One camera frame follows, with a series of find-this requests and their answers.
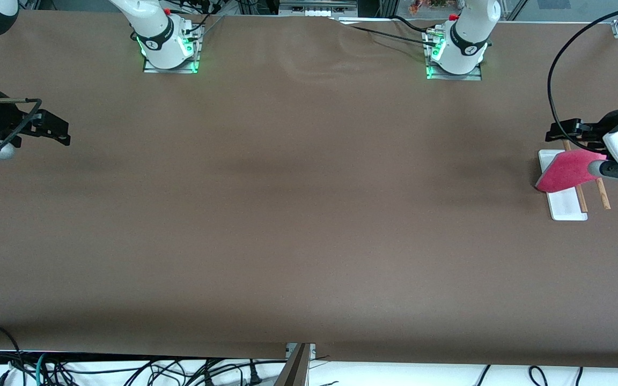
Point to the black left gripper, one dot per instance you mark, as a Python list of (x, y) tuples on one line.
[(594, 130)]

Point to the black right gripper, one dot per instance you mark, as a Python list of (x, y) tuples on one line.
[(4, 121)]

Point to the pink fleece towel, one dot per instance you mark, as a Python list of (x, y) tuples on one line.
[(566, 171)]

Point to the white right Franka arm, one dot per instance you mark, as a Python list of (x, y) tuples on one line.
[(148, 21)]

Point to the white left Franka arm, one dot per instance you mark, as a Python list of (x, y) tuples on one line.
[(467, 37)]

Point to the white rack with wooden bars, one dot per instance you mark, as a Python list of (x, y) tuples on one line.
[(566, 206)]

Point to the white power strip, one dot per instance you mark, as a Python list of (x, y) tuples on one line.
[(317, 12)]

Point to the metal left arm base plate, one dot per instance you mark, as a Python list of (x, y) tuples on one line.
[(454, 76)]

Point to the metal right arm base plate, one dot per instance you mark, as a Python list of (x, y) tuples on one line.
[(169, 70)]

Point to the small metal bracket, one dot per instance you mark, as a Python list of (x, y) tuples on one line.
[(312, 349)]

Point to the brown wooden post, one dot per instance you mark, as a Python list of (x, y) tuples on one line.
[(295, 370)]

